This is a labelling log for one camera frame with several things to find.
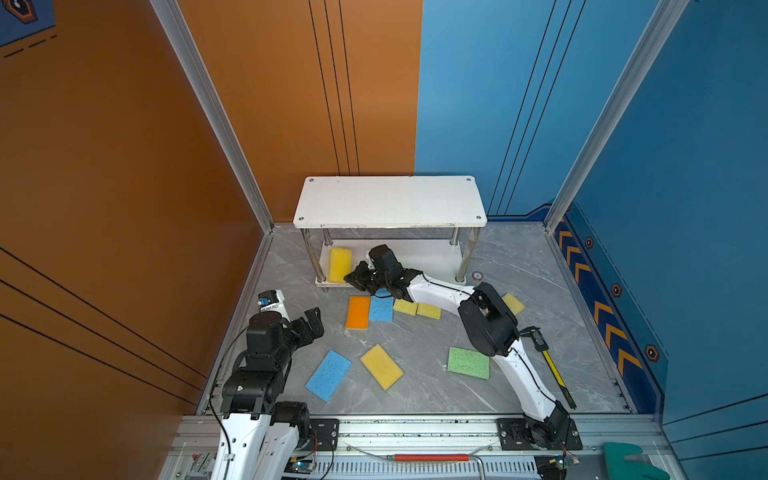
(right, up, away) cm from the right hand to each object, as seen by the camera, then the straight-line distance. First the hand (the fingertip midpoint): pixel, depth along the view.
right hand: (340, 278), depth 92 cm
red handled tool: (+26, -40, -22) cm, 53 cm away
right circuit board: (+56, -41, -22) cm, 73 cm away
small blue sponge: (+13, -10, +2) cm, 16 cm away
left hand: (-6, -7, -18) cm, 20 cm away
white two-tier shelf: (+26, +16, -18) cm, 36 cm away
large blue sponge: (-1, -26, -10) cm, 28 cm away
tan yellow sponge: (+56, -9, +4) cm, 57 cm away
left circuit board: (-6, -43, -21) cm, 48 cm away
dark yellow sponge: (+14, -25, -9) cm, 30 cm away
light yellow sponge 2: (+28, -10, +1) cm, 30 cm away
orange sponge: (+6, -11, +1) cm, 12 cm away
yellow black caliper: (+60, -19, -3) cm, 63 cm away
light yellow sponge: (+20, -9, +3) cm, 23 cm away
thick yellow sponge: (-1, +4, +2) cm, 5 cm away
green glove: (+69, -42, -23) cm, 84 cm away
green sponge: (+38, -23, -9) cm, 45 cm away
